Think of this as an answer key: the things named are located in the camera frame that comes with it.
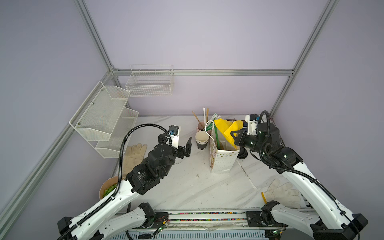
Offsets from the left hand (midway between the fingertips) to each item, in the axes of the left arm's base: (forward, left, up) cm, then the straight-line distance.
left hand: (179, 136), depth 65 cm
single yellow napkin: (+7, -23, -2) cm, 24 cm away
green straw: (+16, -20, -21) cm, 33 cm away
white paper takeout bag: (-3, -21, -11) cm, 24 cm away
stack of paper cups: (+16, -11, -23) cm, 31 cm away
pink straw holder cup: (+29, -11, -28) cm, 42 cm away
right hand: (+3, -23, -2) cm, 23 cm away
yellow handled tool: (-16, -46, -34) cm, 59 cm away
